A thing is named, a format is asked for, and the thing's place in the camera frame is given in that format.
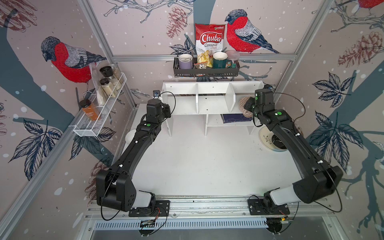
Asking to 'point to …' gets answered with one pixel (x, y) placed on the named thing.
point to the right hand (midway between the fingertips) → (248, 99)
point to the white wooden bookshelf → (211, 99)
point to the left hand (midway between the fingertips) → (168, 101)
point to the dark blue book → (234, 117)
